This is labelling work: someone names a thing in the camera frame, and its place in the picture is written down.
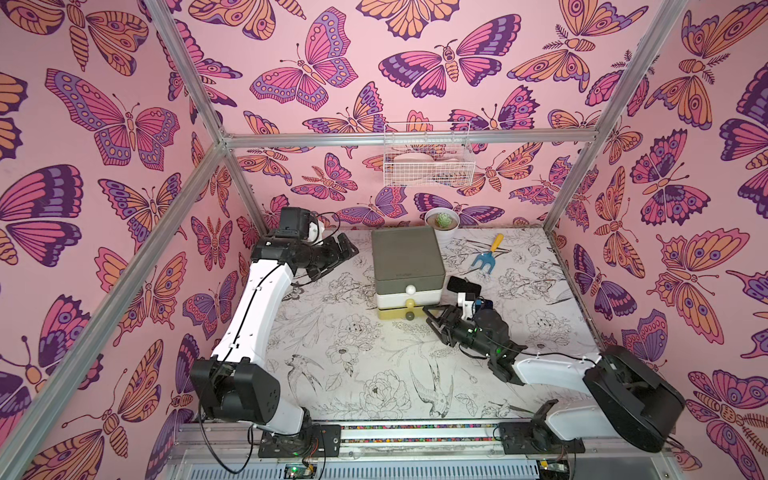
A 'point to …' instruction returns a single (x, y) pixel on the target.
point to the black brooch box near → (459, 285)
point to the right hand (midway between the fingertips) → (419, 319)
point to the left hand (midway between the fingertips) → (350, 254)
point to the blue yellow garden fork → (487, 258)
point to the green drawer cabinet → (408, 269)
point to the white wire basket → (428, 154)
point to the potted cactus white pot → (444, 220)
